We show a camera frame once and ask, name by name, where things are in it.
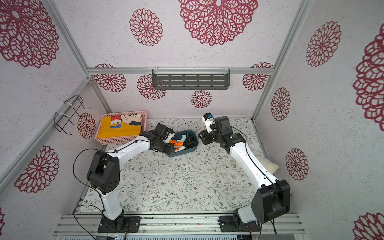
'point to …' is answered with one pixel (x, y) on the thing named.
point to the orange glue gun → (180, 144)
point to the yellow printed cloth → (116, 126)
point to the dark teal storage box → (191, 142)
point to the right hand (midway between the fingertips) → (201, 131)
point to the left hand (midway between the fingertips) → (170, 150)
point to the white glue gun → (181, 148)
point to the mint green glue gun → (184, 137)
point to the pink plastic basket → (105, 141)
